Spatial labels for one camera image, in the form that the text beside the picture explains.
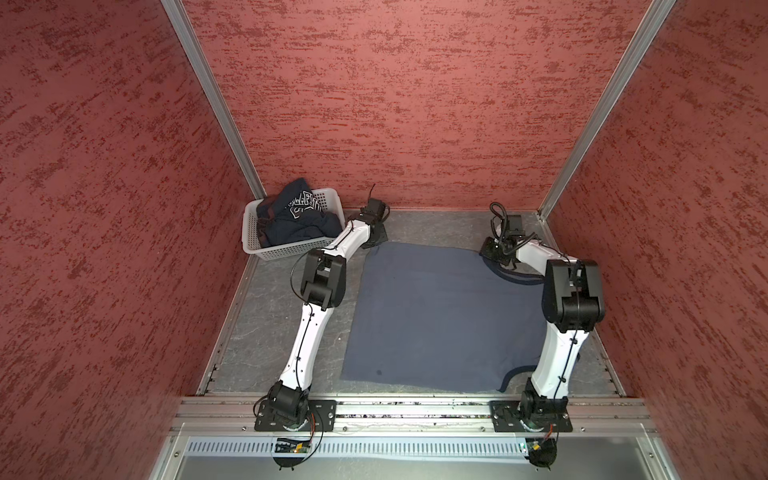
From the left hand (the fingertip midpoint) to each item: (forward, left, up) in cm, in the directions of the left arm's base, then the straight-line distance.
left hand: (377, 242), depth 110 cm
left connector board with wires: (-63, +17, -2) cm, 66 cm away
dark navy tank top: (+8, +32, +7) cm, 34 cm away
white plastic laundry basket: (+15, +19, +6) cm, 25 cm away
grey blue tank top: (-28, -20, -4) cm, 35 cm away
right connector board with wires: (-64, -43, -2) cm, 77 cm away
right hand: (-7, -38, +3) cm, 38 cm away
